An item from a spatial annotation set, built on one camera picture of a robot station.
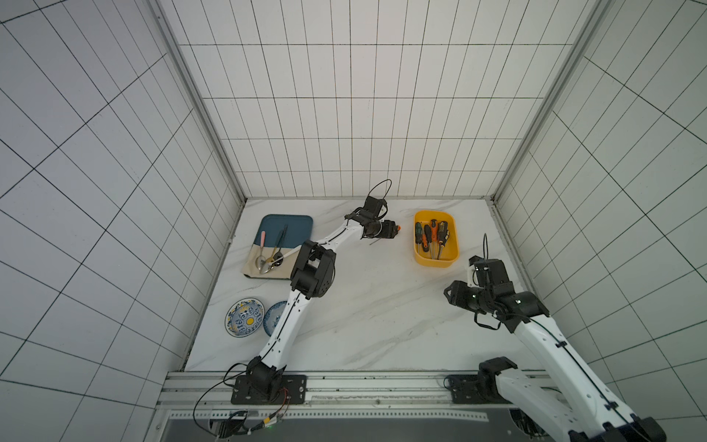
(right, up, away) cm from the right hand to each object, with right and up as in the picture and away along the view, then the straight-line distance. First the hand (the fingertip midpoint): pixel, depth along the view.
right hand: (440, 291), depth 80 cm
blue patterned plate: (-50, -8, +1) cm, 51 cm away
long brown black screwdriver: (+9, +15, +24) cm, 30 cm away
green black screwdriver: (-1, +15, +26) cm, 30 cm away
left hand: (-12, +16, +26) cm, 32 cm away
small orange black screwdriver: (-8, +18, +29) cm, 35 cm away
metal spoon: (-58, +4, +17) cm, 61 cm away
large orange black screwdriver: (+6, +18, +26) cm, 32 cm away
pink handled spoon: (-60, +6, +18) cm, 63 cm away
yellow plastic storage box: (+11, +10, +21) cm, 26 cm away
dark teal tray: (-48, +17, +29) cm, 59 cm away
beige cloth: (-56, +6, +18) cm, 59 cm away
